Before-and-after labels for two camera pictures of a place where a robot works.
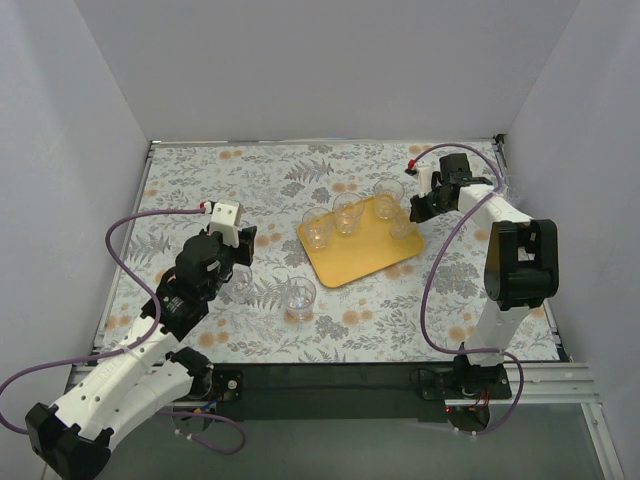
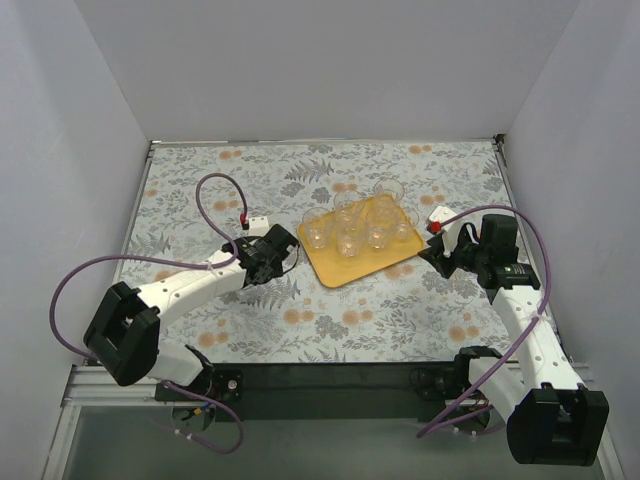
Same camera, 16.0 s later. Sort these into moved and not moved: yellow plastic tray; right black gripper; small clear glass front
Moved: right black gripper
Not moved: small clear glass front; yellow plastic tray
